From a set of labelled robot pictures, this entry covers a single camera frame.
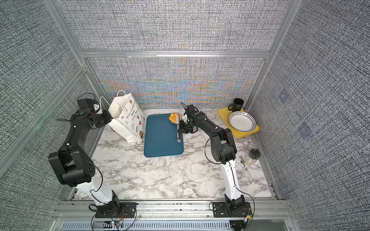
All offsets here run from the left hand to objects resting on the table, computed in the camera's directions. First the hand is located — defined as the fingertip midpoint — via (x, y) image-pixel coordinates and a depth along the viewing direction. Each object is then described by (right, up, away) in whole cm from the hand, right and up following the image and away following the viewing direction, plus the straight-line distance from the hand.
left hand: (114, 115), depth 88 cm
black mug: (+84, +8, +25) cm, 88 cm away
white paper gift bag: (+9, -3, -1) cm, 10 cm away
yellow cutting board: (+76, +3, +29) cm, 81 cm away
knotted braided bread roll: (+34, -1, +21) cm, 40 cm away
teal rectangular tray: (+26, -15, +15) cm, 34 cm away
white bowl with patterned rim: (+88, -4, +24) cm, 91 cm away
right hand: (+39, -8, +9) cm, 41 cm away
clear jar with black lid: (+82, -23, -6) cm, 86 cm away
